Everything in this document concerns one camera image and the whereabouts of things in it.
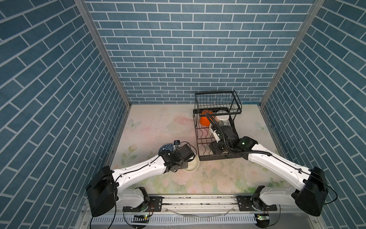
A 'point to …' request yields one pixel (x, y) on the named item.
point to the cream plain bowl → (193, 165)
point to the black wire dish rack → (213, 109)
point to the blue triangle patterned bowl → (166, 147)
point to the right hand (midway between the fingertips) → (215, 144)
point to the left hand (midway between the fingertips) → (187, 164)
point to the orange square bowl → (204, 120)
